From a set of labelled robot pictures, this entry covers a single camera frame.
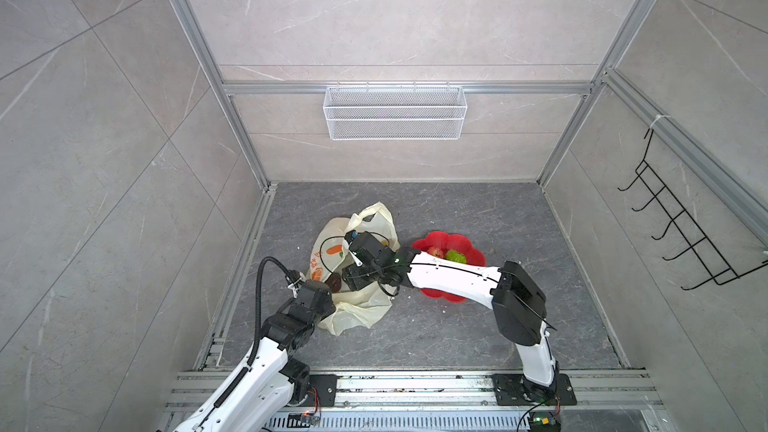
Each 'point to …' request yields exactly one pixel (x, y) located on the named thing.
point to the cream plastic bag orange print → (352, 309)
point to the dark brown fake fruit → (334, 282)
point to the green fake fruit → (456, 256)
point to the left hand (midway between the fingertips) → (324, 292)
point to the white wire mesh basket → (395, 113)
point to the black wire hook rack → (700, 248)
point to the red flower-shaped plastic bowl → (449, 242)
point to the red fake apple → (436, 251)
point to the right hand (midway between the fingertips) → (350, 271)
